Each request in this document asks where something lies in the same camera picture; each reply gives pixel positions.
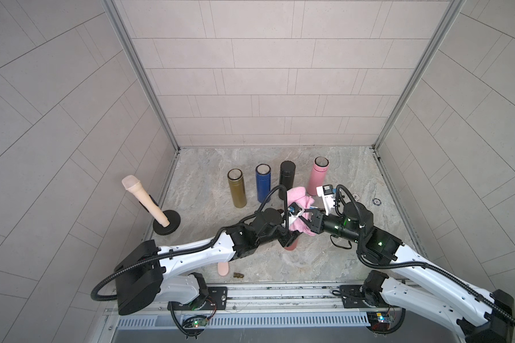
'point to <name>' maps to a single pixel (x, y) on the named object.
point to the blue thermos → (263, 181)
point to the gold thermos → (236, 180)
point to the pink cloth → (297, 194)
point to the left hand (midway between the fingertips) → (301, 224)
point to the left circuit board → (199, 322)
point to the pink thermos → (317, 174)
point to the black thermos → (286, 177)
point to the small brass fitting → (238, 275)
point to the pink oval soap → (223, 268)
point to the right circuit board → (380, 321)
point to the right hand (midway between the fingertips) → (296, 217)
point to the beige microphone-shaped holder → (165, 222)
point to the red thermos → (292, 246)
